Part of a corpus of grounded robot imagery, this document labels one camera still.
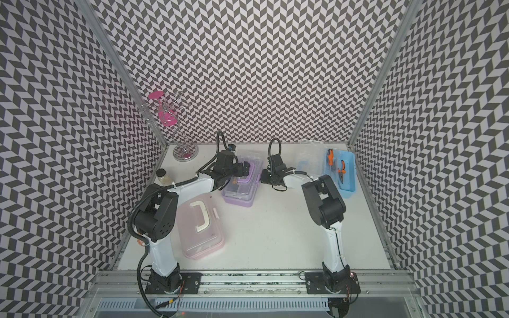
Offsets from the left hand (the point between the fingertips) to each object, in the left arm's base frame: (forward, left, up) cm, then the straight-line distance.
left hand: (243, 166), depth 96 cm
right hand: (-3, -9, -8) cm, 13 cm away
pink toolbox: (-28, +15, +1) cm, 32 cm away
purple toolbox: (-12, 0, -2) cm, 13 cm away
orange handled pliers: (+2, -52, -8) cm, 52 cm away
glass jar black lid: (-6, +38, -1) cm, 39 cm away
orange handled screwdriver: (+7, -45, 0) cm, 45 cm away
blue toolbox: (+10, -38, -7) cm, 40 cm away
